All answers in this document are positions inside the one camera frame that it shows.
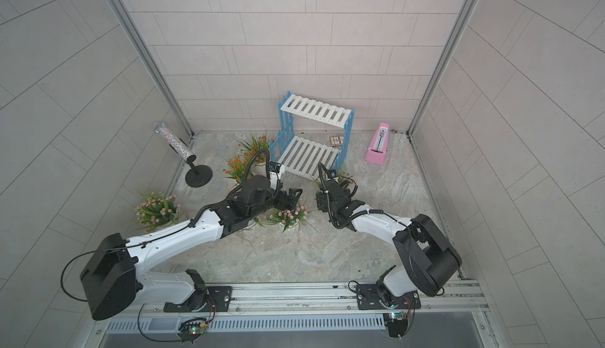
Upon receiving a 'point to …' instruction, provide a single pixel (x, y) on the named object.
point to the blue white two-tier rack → (309, 134)
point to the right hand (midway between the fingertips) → (328, 194)
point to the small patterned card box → (336, 141)
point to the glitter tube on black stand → (198, 175)
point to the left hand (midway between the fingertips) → (298, 187)
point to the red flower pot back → (257, 143)
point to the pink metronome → (378, 145)
